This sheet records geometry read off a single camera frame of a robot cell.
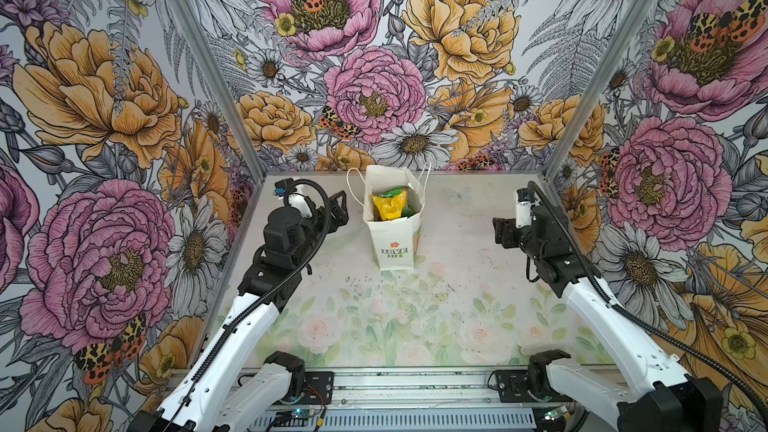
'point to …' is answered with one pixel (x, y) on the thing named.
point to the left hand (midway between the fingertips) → (332, 207)
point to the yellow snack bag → (390, 207)
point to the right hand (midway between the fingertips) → (507, 226)
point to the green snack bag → (407, 210)
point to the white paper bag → (394, 241)
